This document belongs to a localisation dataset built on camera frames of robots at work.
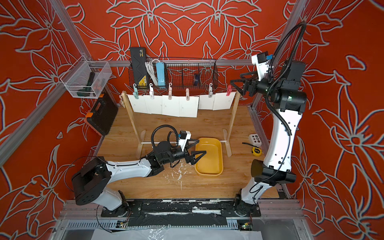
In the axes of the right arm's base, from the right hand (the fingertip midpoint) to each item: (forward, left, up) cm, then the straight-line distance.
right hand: (234, 77), depth 58 cm
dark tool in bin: (+12, +76, -16) cm, 78 cm away
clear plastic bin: (+26, +83, -18) cm, 89 cm away
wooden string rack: (-1, +51, -45) cm, 68 cm away
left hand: (-15, +12, -28) cm, 34 cm away
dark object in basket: (+29, +14, -20) cm, 38 cm away
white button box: (+2, -23, -48) cm, 54 cm away
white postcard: (0, +19, -18) cm, 26 cm away
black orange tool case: (+9, +74, -35) cm, 83 cm away
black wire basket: (+36, +20, -20) cm, 46 cm away
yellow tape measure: (-6, -23, -50) cm, 55 cm away
